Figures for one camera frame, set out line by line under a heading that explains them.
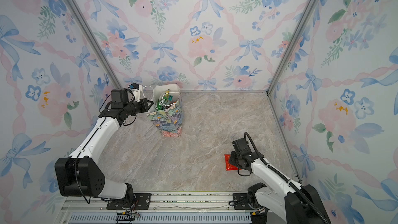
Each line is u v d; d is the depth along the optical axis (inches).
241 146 27.1
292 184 17.5
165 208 28.8
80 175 16.3
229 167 32.8
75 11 30.5
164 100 31.5
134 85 28.8
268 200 21.6
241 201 28.5
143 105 28.6
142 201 29.2
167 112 30.8
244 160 24.3
